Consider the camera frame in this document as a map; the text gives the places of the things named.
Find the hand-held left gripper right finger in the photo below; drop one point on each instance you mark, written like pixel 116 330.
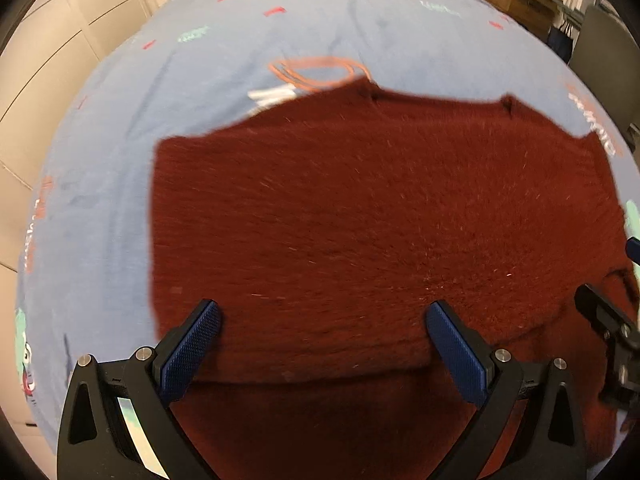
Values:
pixel 457 345

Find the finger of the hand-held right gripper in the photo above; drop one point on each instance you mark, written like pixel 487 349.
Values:
pixel 634 250
pixel 617 340

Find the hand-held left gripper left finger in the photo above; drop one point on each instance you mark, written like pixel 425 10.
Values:
pixel 192 342

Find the dark red knit sweater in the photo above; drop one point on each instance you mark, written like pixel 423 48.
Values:
pixel 350 220

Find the grey chair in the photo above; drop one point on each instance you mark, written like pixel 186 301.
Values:
pixel 605 60

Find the dark blue bag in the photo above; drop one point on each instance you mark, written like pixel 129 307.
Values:
pixel 561 45

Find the wooden cabinet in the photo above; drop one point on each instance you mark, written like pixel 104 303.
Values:
pixel 515 0

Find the blue cartoon printed blanket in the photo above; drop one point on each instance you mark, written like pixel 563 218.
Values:
pixel 225 60

